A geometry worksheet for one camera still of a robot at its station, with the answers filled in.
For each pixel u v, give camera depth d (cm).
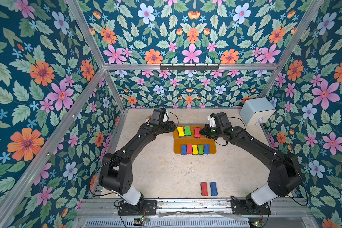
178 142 101
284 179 44
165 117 71
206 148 94
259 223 69
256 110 96
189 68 93
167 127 78
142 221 71
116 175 44
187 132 86
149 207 74
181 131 86
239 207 73
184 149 93
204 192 79
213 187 80
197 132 84
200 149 93
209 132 75
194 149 93
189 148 93
